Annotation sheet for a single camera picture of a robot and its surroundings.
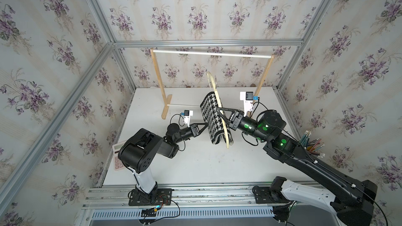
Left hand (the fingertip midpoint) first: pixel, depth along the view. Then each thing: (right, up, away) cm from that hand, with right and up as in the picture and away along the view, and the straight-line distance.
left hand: (210, 129), depth 80 cm
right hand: (+2, +11, -23) cm, 25 cm away
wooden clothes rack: (-30, +17, +33) cm, 48 cm away
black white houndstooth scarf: (+2, +4, -16) cm, 16 cm away
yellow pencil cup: (+52, -9, -2) cm, 53 cm away
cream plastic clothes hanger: (0, +36, +35) cm, 50 cm away
